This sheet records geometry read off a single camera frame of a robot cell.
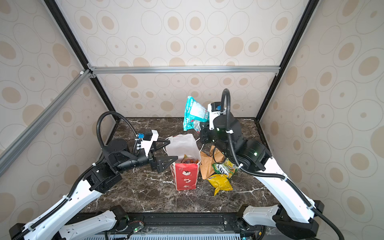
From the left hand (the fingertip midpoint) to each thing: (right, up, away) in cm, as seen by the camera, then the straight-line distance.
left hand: (174, 152), depth 56 cm
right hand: (+10, +11, +3) cm, 15 cm away
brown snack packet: (+14, -9, +30) cm, 35 cm away
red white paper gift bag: (+3, -10, +14) cm, 18 cm away
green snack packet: (+26, -13, +33) cm, 45 cm away
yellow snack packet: (+21, -20, +26) cm, 39 cm away
